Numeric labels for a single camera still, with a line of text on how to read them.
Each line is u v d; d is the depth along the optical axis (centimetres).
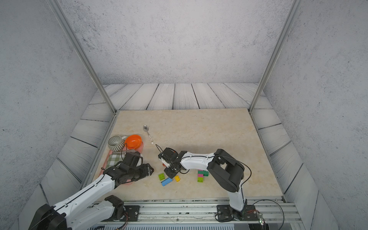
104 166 90
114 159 91
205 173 85
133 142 99
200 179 83
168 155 70
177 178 83
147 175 74
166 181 82
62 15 73
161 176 85
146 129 108
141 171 74
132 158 65
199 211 75
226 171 48
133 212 73
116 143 100
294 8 70
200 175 85
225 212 73
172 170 76
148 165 78
